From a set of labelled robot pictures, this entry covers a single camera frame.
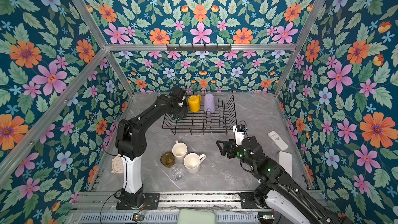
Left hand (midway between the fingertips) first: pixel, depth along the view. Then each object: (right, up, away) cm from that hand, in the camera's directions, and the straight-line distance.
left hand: (182, 108), depth 94 cm
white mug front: (+8, -29, -12) cm, 32 cm away
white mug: (0, -24, -8) cm, 25 cm away
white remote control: (+59, -20, -1) cm, 62 cm away
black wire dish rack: (+26, -7, +7) cm, 28 cm away
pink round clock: (-33, -31, -12) cm, 47 cm away
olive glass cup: (-7, -28, -9) cm, 31 cm away
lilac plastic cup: (+17, +3, +5) cm, 18 cm away
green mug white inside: (-3, -5, -6) cm, 8 cm away
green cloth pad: (+11, -49, -25) cm, 56 cm away
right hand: (+23, -15, -23) cm, 36 cm away
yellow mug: (+6, +4, +6) cm, 10 cm away
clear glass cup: (-1, -35, -11) cm, 37 cm away
